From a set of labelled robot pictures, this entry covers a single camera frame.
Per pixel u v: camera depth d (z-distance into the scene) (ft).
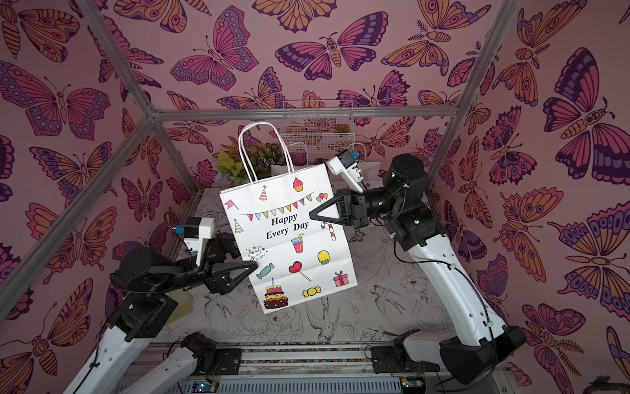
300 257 1.57
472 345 1.23
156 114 3.02
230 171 3.07
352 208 1.53
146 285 1.39
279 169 3.17
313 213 1.56
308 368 2.39
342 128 3.03
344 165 1.50
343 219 1.56
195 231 1.40
